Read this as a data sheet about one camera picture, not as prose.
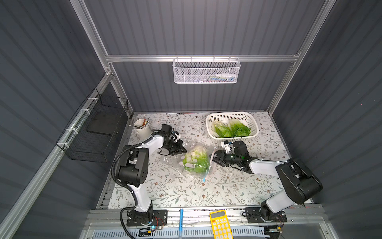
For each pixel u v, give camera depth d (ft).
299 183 1.50
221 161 2.60
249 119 3.56
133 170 1.63
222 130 3.24
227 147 2.79
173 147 2.70
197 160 2.75
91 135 2.37
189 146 3.14
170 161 3.08
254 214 2.39
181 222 2.36
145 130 3.14
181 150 2.83
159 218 2.37
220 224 2.32
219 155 2.63
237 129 3.25
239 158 2.38
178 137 2.97
